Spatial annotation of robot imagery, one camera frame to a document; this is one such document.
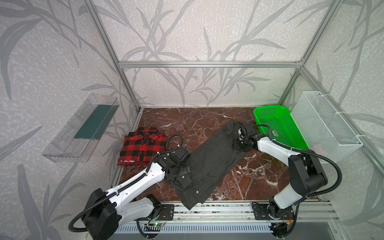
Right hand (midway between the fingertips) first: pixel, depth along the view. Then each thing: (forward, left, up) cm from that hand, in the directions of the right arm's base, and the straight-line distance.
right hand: (234, 141), depth 94 cm
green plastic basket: (+20, -37, -7) cm, 43 cm away
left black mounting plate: (-38, +38, -4) cm, 54 cm away
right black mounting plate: (-38, -11, -5) cm, 40 cm away
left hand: (-18, +30, +3) cm, 35 cm away
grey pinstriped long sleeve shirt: (-11, +15, -5) cm, 19 cm away
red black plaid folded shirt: (-4, +58, +1) cm, 58 cm away
